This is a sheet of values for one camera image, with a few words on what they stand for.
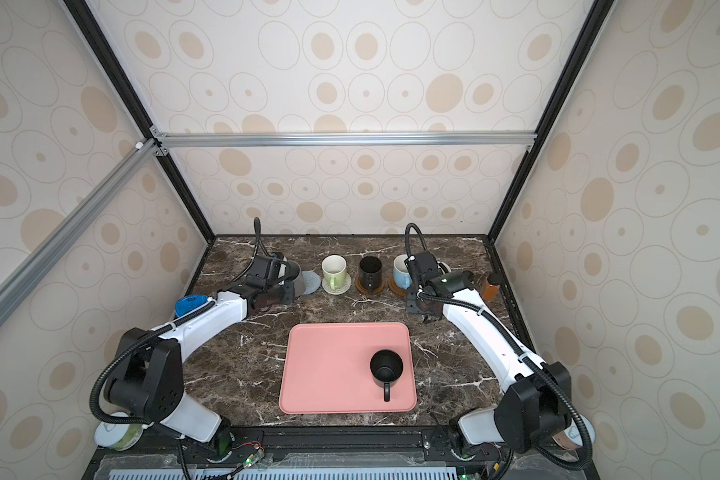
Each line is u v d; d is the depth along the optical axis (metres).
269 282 0.71
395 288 1.03
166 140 0.90
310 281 1.05
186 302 0.89
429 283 0.57
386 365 0.83
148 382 0.44
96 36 0.70
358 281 1.05
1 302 0.52
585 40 0.71
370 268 0.98
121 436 0.70
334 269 1.03
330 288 0.98
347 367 0.85
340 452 0.73
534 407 0.40
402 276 0.97
